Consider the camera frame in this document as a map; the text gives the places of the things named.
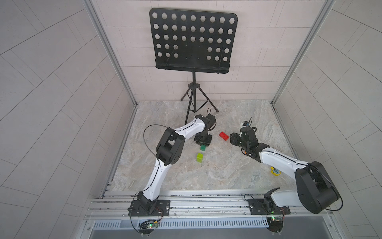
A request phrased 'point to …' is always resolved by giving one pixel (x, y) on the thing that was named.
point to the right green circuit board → (275, 224)
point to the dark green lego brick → (203, 148)
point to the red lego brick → (224, 136)
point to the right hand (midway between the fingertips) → (231, 135)
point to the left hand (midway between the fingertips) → (207, 144)
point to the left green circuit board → (152, 225)
